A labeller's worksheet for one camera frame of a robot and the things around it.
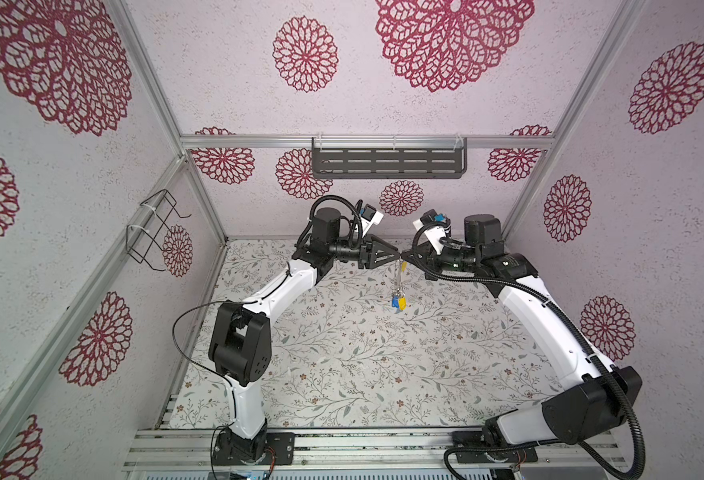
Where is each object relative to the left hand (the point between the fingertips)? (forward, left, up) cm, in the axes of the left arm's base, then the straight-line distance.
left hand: (394, 257), depth 76 cm
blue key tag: (-8, 0, -8) cm, 11 cm away
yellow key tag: (-8, -2, -9) cm, 12 cm away
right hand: (-1, -2, +4) cm, 4 cm away
